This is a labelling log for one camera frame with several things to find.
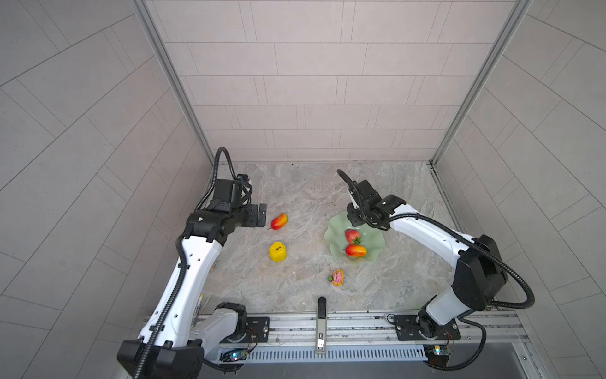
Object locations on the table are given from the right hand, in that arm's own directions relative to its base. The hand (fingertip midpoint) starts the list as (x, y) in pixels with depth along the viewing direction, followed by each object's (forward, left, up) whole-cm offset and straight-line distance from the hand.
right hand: (352, 214), depth 86 cm
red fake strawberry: (-6, 0, -6) cm, 8 cm away
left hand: (-3, +32, +13) cm, 35 cm away
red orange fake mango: (-11, 0, -7) cm, 13 cm away
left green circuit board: (-39, +39, -8) cm, 56 cm away
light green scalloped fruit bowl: (-6, -8, -9) cm, 13 cm away
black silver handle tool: (-33, +14, -8) cm, 37 cm away
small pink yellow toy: (-20, +8, -7) cm, 23 cm away
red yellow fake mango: (+3, +28, -7) cm, 29 cm away
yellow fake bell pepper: (-10, +28, -5) cm, 30 cm away
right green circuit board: (-42, -19, -13) cm, 48 cm away
